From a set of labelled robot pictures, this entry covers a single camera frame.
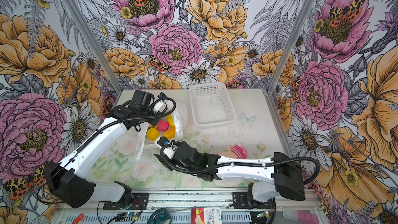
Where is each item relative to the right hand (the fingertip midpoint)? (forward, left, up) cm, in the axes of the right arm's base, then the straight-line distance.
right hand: (161, 152), depth 68 cm
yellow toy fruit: (+18, +11, -15) cm, 26 cm away
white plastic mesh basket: (+44, -25, -20) cm, 54 cm away
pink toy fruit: (+25, +6, -16) cm, 30 cm away
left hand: (+18, +5, 0) cm, 19 cm away
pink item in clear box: (-23, -63, -20) cm, 70 cm away
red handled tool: (-20, +38, -21) cm, 48 cm away
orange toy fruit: (+20, +2, -17) cm, 26 cm away
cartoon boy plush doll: (+6, -36, -15) cm, 39 cm away
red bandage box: (-21, -20, -17) cm, 34 cm away
